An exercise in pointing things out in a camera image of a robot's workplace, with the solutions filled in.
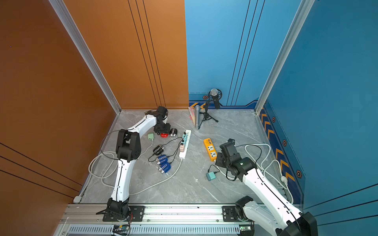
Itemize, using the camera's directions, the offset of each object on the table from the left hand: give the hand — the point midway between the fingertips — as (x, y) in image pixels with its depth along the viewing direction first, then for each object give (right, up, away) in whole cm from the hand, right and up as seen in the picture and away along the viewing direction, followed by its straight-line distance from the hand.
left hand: (167, 129), depth 107 cm
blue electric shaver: (0, -18, -18) cm, 25 cm away
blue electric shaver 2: (+3, -22, -20) cm, 30 cm away
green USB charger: (-10, -5, -5) cm, 13 cm away
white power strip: (+13, -15, -15) cm, 25 cm away
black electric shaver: (+5, -2, -5) cm, 8 cm away
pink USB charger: (+12, -11, -17) cm, 23 cm away
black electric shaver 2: (-3, -13, -13) cm, 19 cm away
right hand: (+35, -15, -26) cm, 46 cm away
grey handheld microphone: (+23, +12, +8) cm, 27 cm away
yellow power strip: (+32, -15, -15) cm, 38 cm away
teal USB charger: (+30, -26, -23) cm, 46 cm away
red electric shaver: (-1, -4, -5) cm, 7 cm away
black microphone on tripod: (+34, +23, -11) cm, 43 cm away
